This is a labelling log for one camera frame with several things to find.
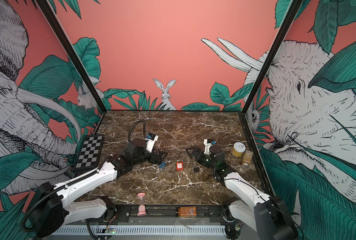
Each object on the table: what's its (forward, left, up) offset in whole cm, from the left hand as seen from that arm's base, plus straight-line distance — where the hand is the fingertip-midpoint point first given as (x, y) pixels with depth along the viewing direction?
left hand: (162, 149), depth 79 cm
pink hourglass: (-26, +11, -15) cm, 32 cm away
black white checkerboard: (+7, +47, -14) cm, 49 cm away
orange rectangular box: (-28, -13, -12) cm, 33 cm away
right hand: (-1, -15, -2) cm, 15 cm away
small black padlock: (-5, -20, -17) cm, 27 cm away
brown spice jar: (+1, -52, -12) cm, 53 cm away
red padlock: (-3, -9, -16) cm, 19 cm away
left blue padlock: (-2, +1, -16) cm, 16 cm away
